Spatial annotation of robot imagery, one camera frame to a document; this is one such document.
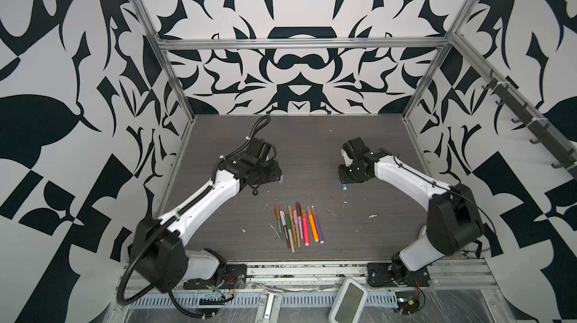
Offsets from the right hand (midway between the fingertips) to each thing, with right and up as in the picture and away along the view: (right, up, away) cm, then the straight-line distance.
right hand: (343, 176), depth 88 cm
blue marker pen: (+2, -5, +6) cm, 8 cm away
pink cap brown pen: (-24, -15, -2) cm, 28 cm away
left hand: (-25, +4, -8) cm, 26 cm away
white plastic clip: (-27, -35, -21) cm, 49 cm away
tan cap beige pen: (-20, -19, -5) cm, 28 cm away
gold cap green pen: (-26, -15, -2) cm, 30 cm away
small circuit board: (+16, -36, -17) cm, 43 cm away
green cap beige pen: (-21, -18, -4) cm, 28 cm away
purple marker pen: (-11, -18, -4) cm, 21 cm away
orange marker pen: (-12, -17, -4) cm, 22 cm away
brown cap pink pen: (-17, -16, -3) cm, 23 cm away
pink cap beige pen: (-18, -17, -3) cm, 25 cm away
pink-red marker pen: (-15, -19, -4) cm, 24 cm away
